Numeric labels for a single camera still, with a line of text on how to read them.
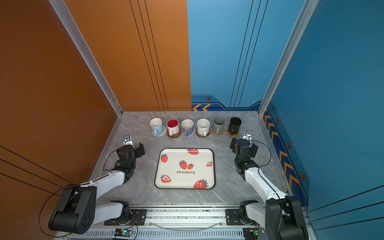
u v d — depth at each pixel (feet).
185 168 2.93
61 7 2.28
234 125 3.33
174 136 3.39
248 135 2.35
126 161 2.21
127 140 2.48
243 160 2.14
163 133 3.47
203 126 3.29
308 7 2.29
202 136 3.43
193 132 3.47
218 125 3.26
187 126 3.46
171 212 2.50
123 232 2.33
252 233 2.31
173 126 3.41
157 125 3.26
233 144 2.64
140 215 2.43
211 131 3.51
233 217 2.38
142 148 2.77
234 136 3.38
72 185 1.46
